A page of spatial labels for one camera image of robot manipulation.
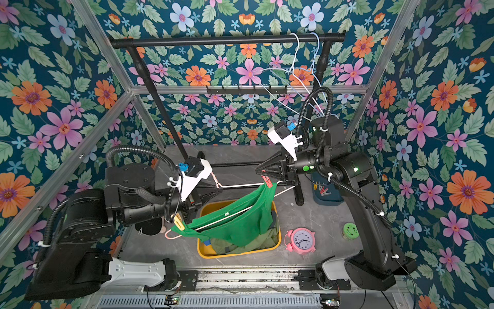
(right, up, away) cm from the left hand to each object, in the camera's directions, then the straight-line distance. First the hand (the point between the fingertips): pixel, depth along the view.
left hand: (221, 192), depth 46 cm
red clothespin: (+42, -7, +53) cm, 68 cm away
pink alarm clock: (+27, -26, +36) cm, 52 cm away
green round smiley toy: (+48, -23, +36) cm, 64 cm away
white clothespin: (+41, -6, +54) cm, 68 cm away
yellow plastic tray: (-13, -31, +35) cm, 49 cm away
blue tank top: (-14, -27, +35) cm, 47 cm away
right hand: (+11, +7, +4) cm, 13 cm away
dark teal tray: (+43, -9, +52) cm, 68 cm away
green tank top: (+4, -11, +12) cm, 17 cm away
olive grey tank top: (+13, -24, +32) cm, 42 cm away
